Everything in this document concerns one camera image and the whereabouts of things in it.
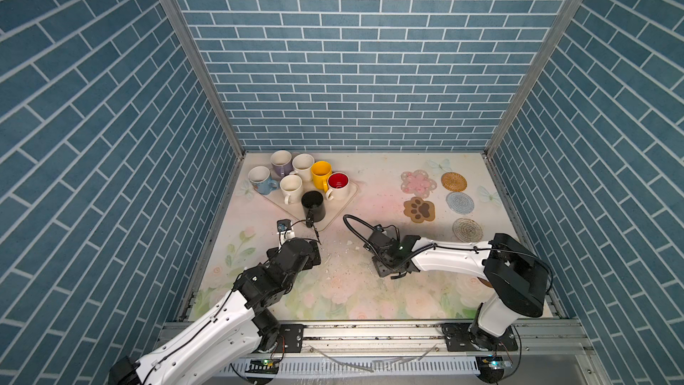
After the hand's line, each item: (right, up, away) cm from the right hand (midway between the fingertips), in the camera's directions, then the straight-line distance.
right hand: (386, 262), depth 88 cm
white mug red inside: (-17, +25, +16) cm, 34 cm away
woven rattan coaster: (+31, +26, +23) cm, 47 cm away
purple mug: (-42, +35, +23) cm, 59 cm away
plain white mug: (-35, +25, +11) cm, 44 cm away
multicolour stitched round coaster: (+31, +9, +8) cm, 33 cm away
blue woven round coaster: (+31, +18, +16) cm, 40 cm away
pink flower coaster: (+16, +26, +22) cm, 38 cm away
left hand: (-24, +8, -9) cm, 27 cm away
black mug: (-26, +17, +10) cm, 33 cm away
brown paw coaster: (+15, +16, +13) cm, 25 cm away
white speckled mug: (-32, +34, +21) cm, 52 cm away
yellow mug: (-25, +31, +17) cm, 43 cm away
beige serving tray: (-19, +17, +13) cm, 29 cm away
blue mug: (-47, +28, +13) cm, 56 cm away
